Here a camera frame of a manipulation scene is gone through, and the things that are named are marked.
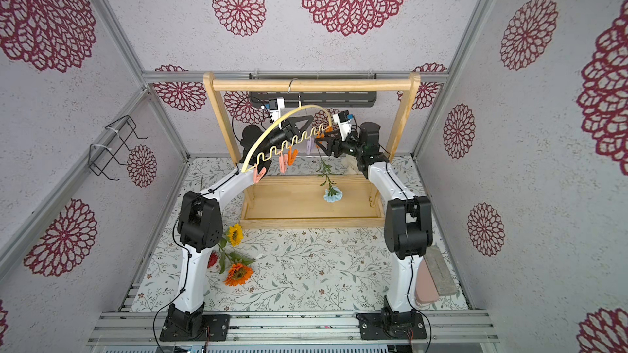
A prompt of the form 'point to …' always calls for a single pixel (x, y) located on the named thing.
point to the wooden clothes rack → (317, 201)
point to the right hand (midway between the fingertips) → (318, 134)
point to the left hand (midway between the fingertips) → (314, 117)
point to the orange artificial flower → (238, 274)
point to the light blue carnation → (331, 194)
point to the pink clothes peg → (257, 176)
